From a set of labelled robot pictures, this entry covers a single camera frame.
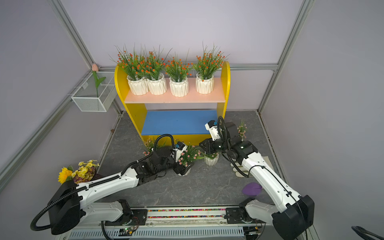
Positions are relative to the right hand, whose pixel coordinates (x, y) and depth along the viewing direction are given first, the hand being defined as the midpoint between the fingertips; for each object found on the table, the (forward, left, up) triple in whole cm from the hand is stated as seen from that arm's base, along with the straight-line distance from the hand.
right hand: (201, 143), depth 74 cm
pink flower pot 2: (+7, +30, -11) cm, 32 cm away
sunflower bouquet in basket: (-15, +50, +2) cm, 52 cm away
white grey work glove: (-19, -14, +10) cm, 26 cm away
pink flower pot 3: (-1, -6, -15) cm, 16 cm away
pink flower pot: (-8, +6, 0) cm, 10 cm away
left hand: (-5, +7, -8) cm, 12 cm away
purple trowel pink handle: (-16, -28, -23) cm, 40 cm away
